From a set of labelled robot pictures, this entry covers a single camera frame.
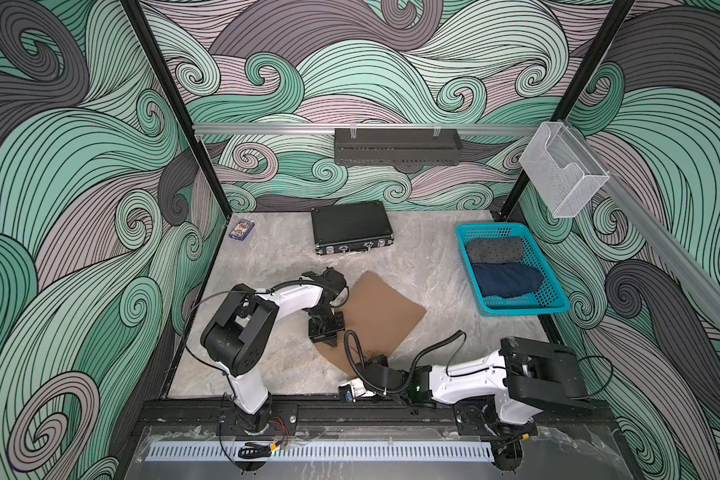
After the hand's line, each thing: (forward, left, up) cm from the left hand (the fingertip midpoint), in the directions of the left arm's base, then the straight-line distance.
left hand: (340, 340), depth 85 cm
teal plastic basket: (+12, -64, +5) cm, 66 cm away
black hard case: (+48, -2, -3) cm, 48 cm away
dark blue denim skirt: (+17, -52, +7) cm, 55 cm away
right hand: (-7, -5, 0) cm, 9 cm away
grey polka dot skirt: (+30, -53, +5) cm, 61 cm away
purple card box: (+44, +40, 0) cm, 59 cm away
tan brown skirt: (+8, -12, -1) cm, 15 cm away
